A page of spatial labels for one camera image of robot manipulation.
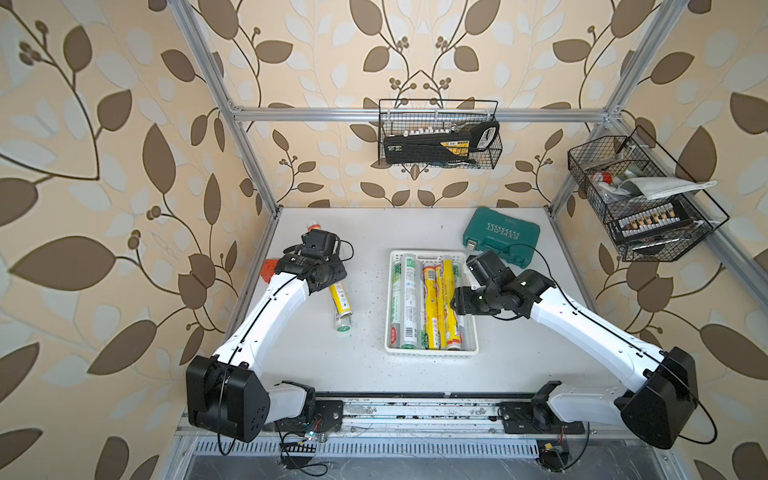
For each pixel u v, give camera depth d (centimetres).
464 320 86
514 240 105
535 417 64
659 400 38
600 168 84
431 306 91
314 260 57
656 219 67
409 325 82
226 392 39
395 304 90
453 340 80
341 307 76
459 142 81
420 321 86
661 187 62
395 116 91
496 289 58
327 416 74
